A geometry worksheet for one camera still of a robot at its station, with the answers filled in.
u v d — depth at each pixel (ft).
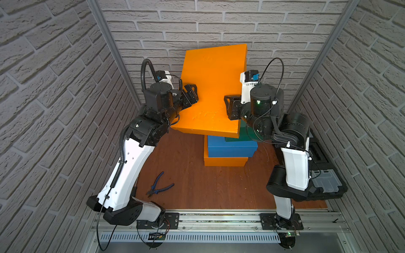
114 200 1.20
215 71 2.06
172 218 2.44
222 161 2.87
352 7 2.25
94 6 2.27
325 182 2.28
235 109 1.47
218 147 2.66
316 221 2.50
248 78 1.33
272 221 2.39
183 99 1.64
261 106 1.10
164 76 1.60
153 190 2.68
